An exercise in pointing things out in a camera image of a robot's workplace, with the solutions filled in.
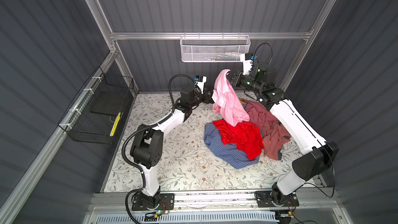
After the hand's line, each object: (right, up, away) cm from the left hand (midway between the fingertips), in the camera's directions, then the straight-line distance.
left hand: (215, 90), depth 85 cm
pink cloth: (+6, -8, -4) cm, 11 cm away
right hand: (+3, +6, -15) cm, 17 cm away
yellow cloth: (+20, -6, +20) cm, 29 cm away
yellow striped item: (-47, -19, -17) cm, 53 cm away
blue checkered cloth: (+8, -37, +4) cm, 38 cm away
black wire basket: (-60, -14, -12) cm, 63 cm away
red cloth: (+18, -25, +2) cm, 31 cm away
